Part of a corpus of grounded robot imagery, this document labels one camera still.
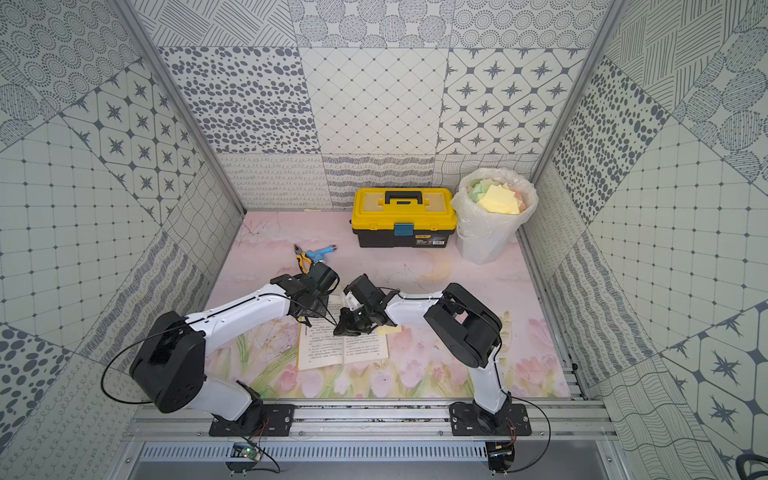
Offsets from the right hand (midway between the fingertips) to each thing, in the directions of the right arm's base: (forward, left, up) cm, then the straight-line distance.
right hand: (336, 335), depth 86 cm
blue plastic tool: (+29, +11, +1) cm, 31 cm away
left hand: (+8, +7, +6) cm, 12 cm away
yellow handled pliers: (+27, +17, 0) cm, 32 cm away
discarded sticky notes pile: (+32, -47, +25) cm, 62 cm away
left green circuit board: (-29, +18, -3) cm, 34 cm away
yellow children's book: (-3, +5, 0) cm, 6 cm away
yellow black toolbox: (+35, -19, +14) cm, 42 cm away
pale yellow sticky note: (-5, -16, +15) cm, 22 cm away
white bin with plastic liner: (+24, -44, +16) cm, 52 cm away
